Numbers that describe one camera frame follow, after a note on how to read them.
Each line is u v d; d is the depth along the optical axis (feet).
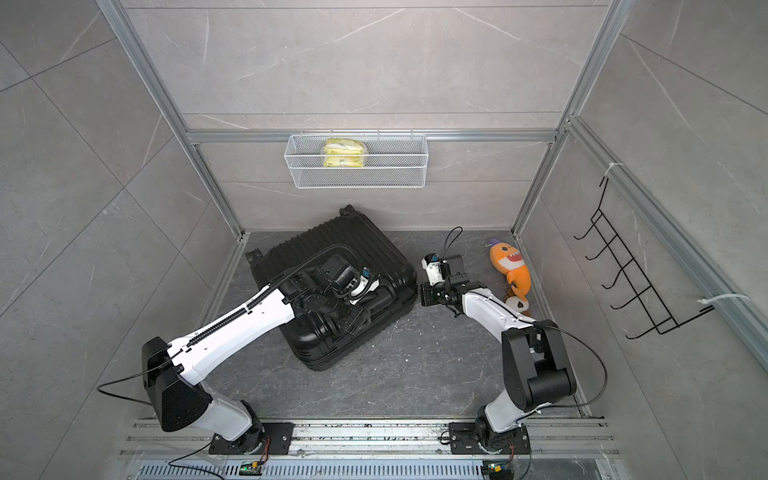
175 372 1.33
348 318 2.13
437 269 2.70
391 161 3.30
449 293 2.21
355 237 2.91
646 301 2.11
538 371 1.46
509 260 3.31
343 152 2.89
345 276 1.92
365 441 2.45
